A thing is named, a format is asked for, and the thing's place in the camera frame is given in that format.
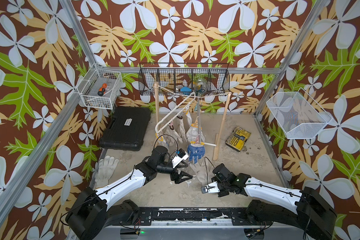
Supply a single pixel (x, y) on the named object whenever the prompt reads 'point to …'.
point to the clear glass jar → (201, 87)
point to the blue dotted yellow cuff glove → (161, 142)
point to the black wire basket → (184, 78)
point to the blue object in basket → (186, 90)
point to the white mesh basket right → (299, 115)
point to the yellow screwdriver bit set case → (237, 139)
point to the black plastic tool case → (126, 129)
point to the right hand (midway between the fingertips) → (211, 182)
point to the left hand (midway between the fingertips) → (189, 169)
